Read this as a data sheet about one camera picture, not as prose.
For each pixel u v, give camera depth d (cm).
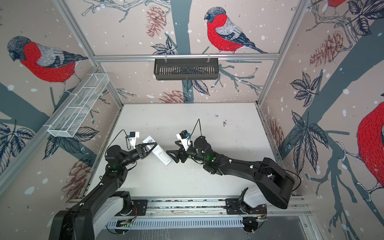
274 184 43
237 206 73
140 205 74
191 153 67
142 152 69
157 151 75
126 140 74
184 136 66
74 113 75
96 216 47
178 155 66
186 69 107
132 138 73
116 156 61
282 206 43
